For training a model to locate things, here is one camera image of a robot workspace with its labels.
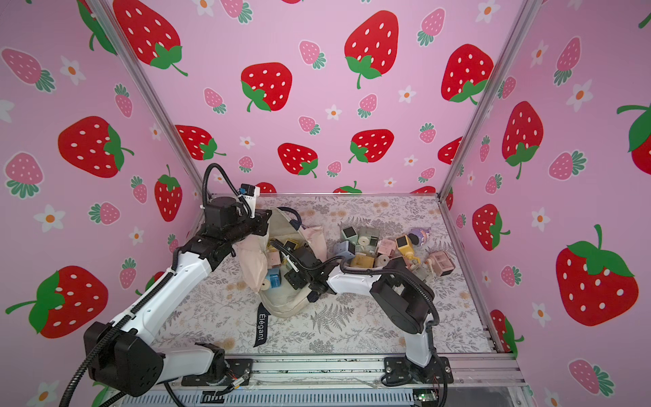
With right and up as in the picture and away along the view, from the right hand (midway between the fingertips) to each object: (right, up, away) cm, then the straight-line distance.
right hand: (292, 270), depth 89 cm
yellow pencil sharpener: (+26, +2, +5) cm, 26 cm away
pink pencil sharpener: (+36, +7, +8) cm, 38 cm away
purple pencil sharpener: (+49, +12, +9) cm, 51 cm away
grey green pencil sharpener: (+29, +10, +11) cm, 32 cm away
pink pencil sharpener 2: (+56, +2, +3) cm, 56 cm away
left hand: (-4, +21, -10) cm, 24 cm away
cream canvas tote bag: (-9, +4, -8) cm, 13 cm away
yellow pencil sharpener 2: (+43, +7, +6) cm, 44 cm away
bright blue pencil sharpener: (-6, -2, -1) cm, 7 cm away
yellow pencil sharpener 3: (-1, +9, +3) cm, 10 cm away
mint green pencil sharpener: (+22, +12, +9) cm, 26 cm away
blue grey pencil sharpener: (+19, +7, +4) cm, 21 cm away
